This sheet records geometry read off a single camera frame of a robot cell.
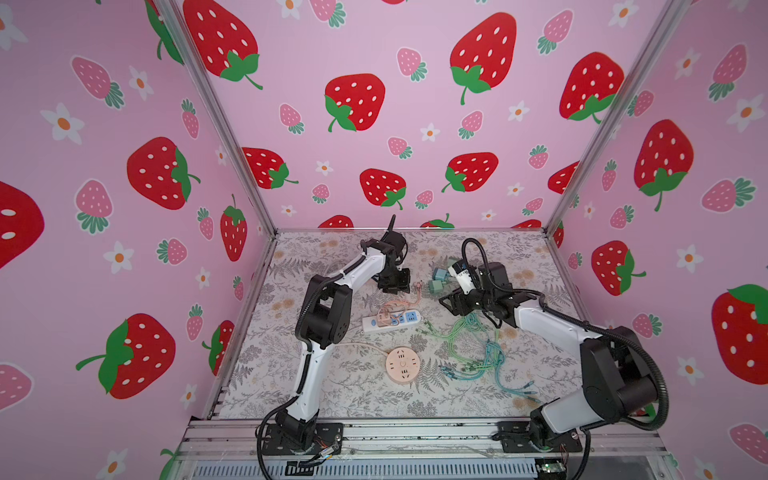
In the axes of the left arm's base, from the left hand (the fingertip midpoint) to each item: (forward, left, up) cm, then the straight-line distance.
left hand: (408, 289), depth 98 cm
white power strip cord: (-17, +14, -5) cm, 23 cm away
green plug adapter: (+2, -10, -2) cm, 10 cm away
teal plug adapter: (+8, -11, -1) cm, 14 cm away
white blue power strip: (-10, +2, -2) cm, 10 cm away
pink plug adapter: (-12, +8, +3) cm, 15 cm away
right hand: (-6, -12, +6) cm, 15 cm away
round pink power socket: (-24, +2, -2) cm, 25 cm away
